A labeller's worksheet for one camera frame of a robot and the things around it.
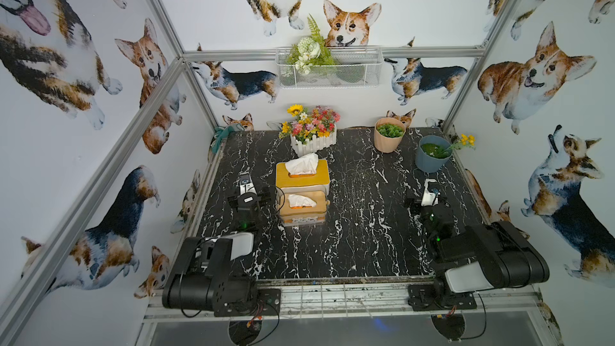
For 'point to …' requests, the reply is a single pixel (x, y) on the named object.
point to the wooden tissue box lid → (319, 195)
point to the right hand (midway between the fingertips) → (428, 183)
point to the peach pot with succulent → (388, 133)
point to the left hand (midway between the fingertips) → (246, 179)
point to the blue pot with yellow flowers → (433, 151)
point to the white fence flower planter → (310, 131)
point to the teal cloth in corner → (219, 134)
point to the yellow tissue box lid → (321, 177)
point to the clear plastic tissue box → (301, 220)
